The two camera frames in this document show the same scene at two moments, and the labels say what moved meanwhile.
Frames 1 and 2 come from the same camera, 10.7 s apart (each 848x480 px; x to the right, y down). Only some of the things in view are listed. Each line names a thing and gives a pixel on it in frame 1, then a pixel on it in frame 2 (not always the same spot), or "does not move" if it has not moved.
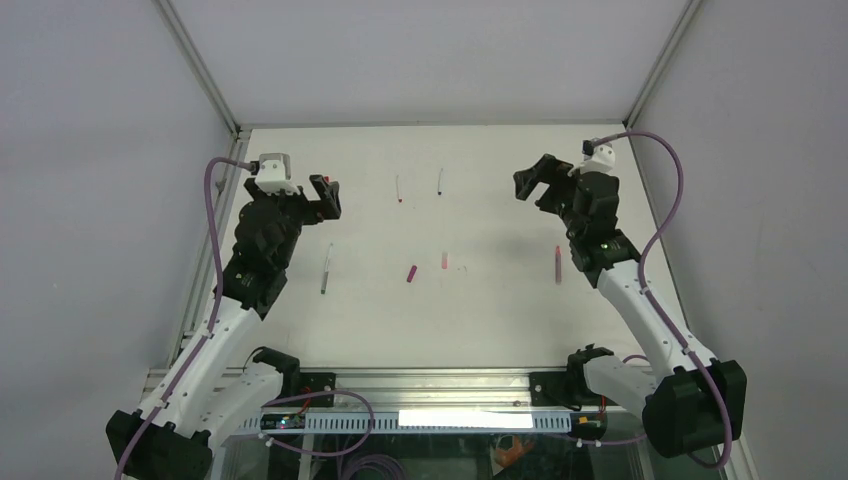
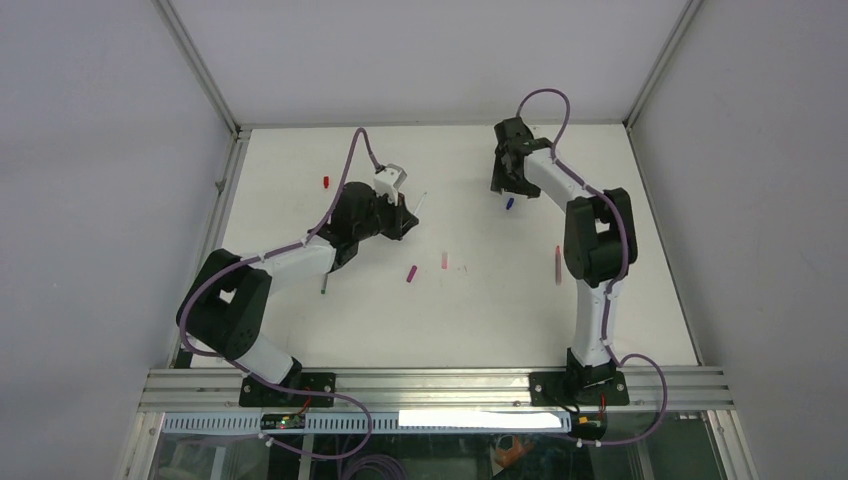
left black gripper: (327, 207) → (402, 219)
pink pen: (558, 266) does not move
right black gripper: (548, 171) → (501, 181)
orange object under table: (506, 458) does not move
